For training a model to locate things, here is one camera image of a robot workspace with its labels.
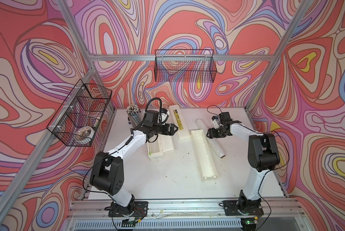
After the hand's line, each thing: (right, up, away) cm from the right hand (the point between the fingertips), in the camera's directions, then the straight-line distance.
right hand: (212, 137), depth 99 cm
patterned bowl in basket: (-72, +5, -28) cm, 77 cm away
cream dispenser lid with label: (-23, +12, +9) cm, 28 cm away
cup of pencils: (-54, +17, -5) cm, 57 cm away
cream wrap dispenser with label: (-34, -3, -8) cm, 35 cm away
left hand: (-27, +7, -14) cm, 31 cm away
